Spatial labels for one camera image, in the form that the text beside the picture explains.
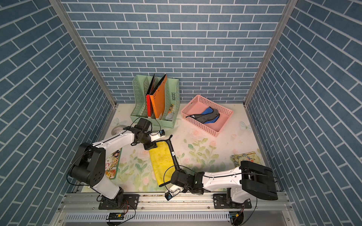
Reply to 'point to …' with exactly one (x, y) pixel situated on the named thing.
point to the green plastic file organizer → (141, 84)
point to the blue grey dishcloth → (210, 116)
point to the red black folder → (148, 100)
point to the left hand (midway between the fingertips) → (157, 141)
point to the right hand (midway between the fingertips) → (176, 175)
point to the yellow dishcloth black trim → (163, 162)
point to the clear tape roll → (116, 129)
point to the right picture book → (251, 156)
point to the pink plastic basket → (200, 103)
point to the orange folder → (158, 98)
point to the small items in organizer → (170, 109)
